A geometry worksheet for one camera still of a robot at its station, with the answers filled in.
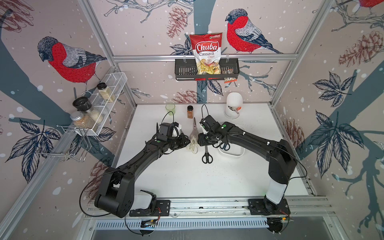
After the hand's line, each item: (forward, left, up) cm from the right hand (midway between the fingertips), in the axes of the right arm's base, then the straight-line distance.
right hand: (200, 140), depth 85 cm
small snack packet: (+32, -17, +20) cm, 42 cm away
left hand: (0, +4, +2) cm, 5 cm away
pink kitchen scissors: (+14, +4, -12) cm, 19 cm away
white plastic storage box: (-4, -22, -8) cm, 24 cm away
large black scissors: (-5, -4, -11) cm, 13 cm away
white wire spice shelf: (+36, +59, +14) cm, 70 cm away
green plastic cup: (+32, +23, -5) cm, 40 cm away
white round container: (+36, -24, +1) cm, 43 cm away
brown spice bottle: (+27, +8, -5) cm, 29 cm away
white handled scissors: (-3, +4, -1) cm, 5 cm away
